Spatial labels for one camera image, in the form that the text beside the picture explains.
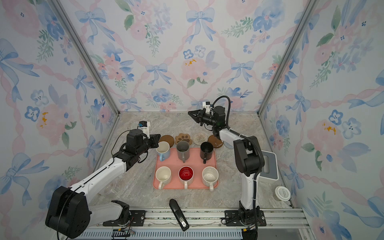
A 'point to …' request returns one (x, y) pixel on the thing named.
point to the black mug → (206, 149)
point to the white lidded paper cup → (282, 193)
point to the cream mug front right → (209, 176)
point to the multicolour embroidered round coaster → (199, 138)
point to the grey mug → (183, 148)
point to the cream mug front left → (163, 175)
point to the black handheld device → (179, 215)
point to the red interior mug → (186, 175)
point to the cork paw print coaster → (183, 137)
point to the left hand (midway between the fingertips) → (160, 134)
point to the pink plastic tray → (174, 164)
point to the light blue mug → (163, 150)
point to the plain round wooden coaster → (167, 138)
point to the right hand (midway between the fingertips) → (188, 112)
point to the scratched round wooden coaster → (216, 142)
